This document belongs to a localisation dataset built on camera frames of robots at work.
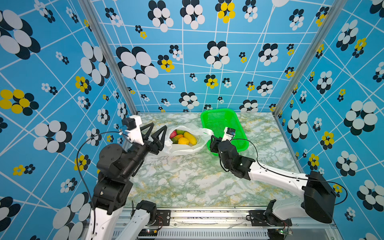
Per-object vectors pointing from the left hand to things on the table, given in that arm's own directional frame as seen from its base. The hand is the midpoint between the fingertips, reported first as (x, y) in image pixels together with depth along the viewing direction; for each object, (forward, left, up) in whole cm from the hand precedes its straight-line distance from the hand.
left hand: (160, 125), depth 54 cm
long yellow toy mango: (+22, -10, -40) cm, 47 cm away
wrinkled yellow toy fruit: (+20, -4, -39) cm, 44 cm away
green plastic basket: (+43, -30, -44) cm, 69 cm away
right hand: (+12, -23, -24) cm, 35 cm away
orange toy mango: (+22, +1, -41) cm, 46 cm away
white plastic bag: (+15, -16, -26) cm, 34 cm away
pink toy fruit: (+27, +3, -41) cm, 49 cm away
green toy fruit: (+28, -2, -40) cm, 49 cm away
